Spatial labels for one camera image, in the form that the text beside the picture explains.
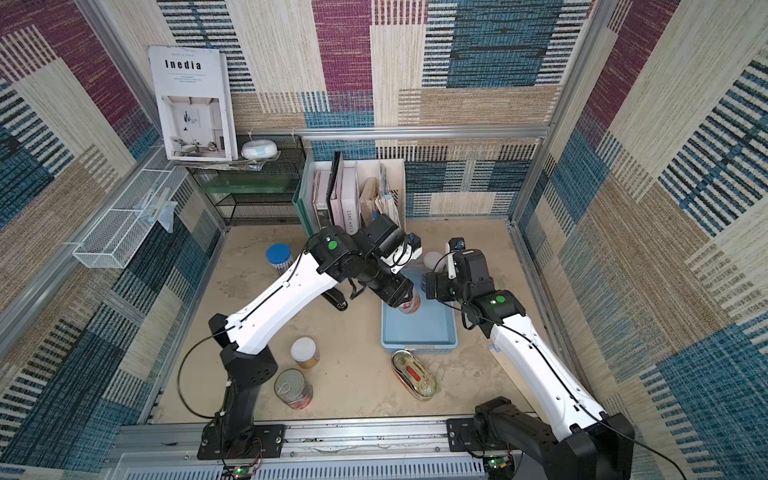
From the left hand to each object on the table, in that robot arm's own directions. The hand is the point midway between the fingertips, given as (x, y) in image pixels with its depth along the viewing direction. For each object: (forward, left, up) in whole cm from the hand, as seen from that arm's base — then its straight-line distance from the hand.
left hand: (401, 286), depth 70 cm
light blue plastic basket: (+2, -10, -27) cm, 28 cm away
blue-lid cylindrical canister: (+16, +34, -7) cm, 38 cm away
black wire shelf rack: (+37, +46, -1) cm, 59 cm away
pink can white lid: (-3, -3, -5) cm, 6 cm away
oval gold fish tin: (-13, -4, -24) cm, 28 cm away
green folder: (+27, +26, +3) cm, 38 cm away
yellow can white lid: (-7, +26, -20) cm, 34 cm away
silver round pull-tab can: (-17, +26, -16) cm, 35 cm away
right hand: (+8, -12, -6) cm, 15 cm away
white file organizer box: (+38, +4, -2) cm, 38 cm away
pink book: (+31, +15, -1) cm, 35 cm away
